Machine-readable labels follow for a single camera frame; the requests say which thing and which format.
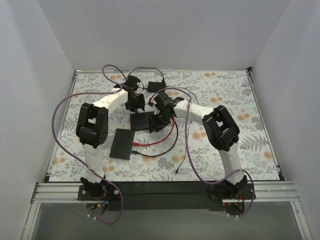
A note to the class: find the floral patterned table mat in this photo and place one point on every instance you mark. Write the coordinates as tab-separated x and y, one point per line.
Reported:
161	156

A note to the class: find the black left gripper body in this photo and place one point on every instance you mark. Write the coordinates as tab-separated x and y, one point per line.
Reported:
135	103

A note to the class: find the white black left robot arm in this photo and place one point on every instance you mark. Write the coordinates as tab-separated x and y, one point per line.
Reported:
93	126

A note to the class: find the black network switch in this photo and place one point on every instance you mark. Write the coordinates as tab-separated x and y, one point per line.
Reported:
122	144

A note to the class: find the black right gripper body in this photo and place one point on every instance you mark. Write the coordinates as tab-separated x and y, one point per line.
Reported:
158	120

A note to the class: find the black power adapter box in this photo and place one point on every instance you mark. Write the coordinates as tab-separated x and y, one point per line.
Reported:
153	87

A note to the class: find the aluminium frame rail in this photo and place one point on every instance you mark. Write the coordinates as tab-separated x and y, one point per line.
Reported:
265	191

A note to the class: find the black square plate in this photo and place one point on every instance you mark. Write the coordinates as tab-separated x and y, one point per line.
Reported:
140	121

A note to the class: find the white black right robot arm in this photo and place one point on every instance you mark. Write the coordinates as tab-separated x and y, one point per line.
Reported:
221	131

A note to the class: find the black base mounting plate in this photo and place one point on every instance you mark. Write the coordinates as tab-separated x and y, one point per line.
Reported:
165	197

